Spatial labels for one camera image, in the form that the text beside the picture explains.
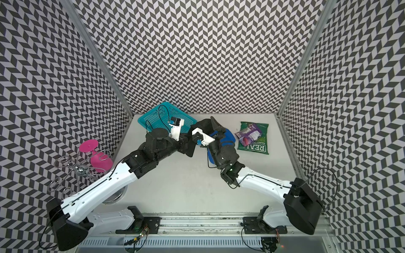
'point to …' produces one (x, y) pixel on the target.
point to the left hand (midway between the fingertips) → (191, 137)
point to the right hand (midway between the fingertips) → (207, 123)
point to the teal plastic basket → (160, 117)
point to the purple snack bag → (248, 134)
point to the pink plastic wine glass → (100, 162)
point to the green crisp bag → (260, 145)
